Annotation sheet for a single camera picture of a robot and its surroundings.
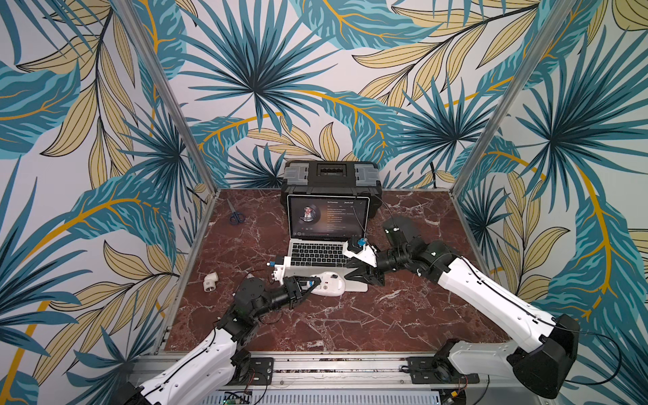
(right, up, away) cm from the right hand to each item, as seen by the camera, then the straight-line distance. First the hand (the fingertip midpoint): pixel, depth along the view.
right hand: (348, 267), depth 71 cm
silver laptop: (-9, +10, +27) cm, 30 cm away
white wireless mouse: (-4, -5, 0) cm, 7 cm away
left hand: (-8, -6, 0) cm, 10 cm away
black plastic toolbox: (-3, +29, +30) cm, 42 cm away
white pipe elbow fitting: (-47, -9, +17) cm, 50 cm away
